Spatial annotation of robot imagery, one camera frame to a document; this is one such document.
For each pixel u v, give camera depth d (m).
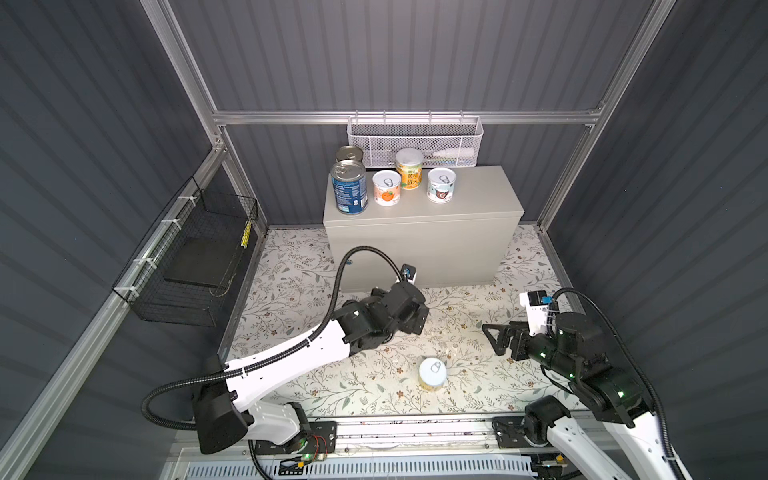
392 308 0.53
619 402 0.45
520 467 0.71
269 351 0.45
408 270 0.63
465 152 0.91
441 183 0.75
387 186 0.74
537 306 0.60
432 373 0.79
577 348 0.49
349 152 0.75
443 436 0.75
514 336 0.60
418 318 0.55
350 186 0.69
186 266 0.70
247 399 0.41
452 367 0.85
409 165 0.78
